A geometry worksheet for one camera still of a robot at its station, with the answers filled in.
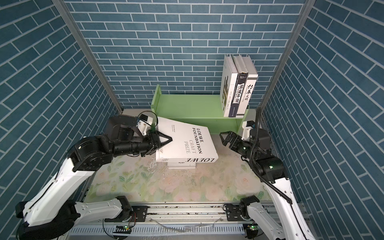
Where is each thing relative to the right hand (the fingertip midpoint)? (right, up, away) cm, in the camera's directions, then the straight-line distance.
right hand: (224, 135), depth 67 cm
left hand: (-22, -1, -12) cm, 25 cm away
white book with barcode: (-22, -19, +19) cm, 35 cm away
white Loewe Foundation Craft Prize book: (-15, -3, -6) cm, 16 cm away
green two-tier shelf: (-9, +13, +16) cm, 22 cm away
